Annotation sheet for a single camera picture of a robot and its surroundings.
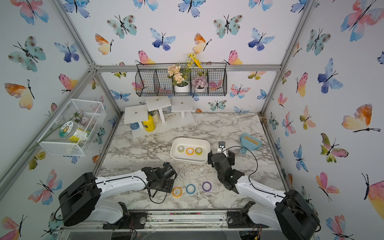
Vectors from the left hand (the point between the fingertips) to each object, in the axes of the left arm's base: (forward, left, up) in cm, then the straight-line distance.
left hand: (169, 185), depth 85 cm
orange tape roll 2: (-4, -3, +2) cm, 6 cm away
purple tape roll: (-1, -21, 0) cm, 21 cm away
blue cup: (+39, +27, +6) cm, 48 cm away
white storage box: (+17, -7, 0) cm, 18 cm away
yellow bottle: (+37, +16, +9) cm, 42 cm away
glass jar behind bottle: (+48, +13, +9) cm, 50 cm away
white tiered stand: (+44, 0, +16) cm, 47 cm away
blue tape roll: (-4, -14, +1) cm, 15 cm away
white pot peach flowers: (+48, -6, +33) cm, 59 cm away
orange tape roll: (+21, -12, +1) cm, 24 cm away
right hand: (+14, -30, +13) cm, 35 cm away
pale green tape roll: (+23, -5, +1) cm, 24 cm away
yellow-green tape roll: (+21, -17, +1) cm, 28 cm away
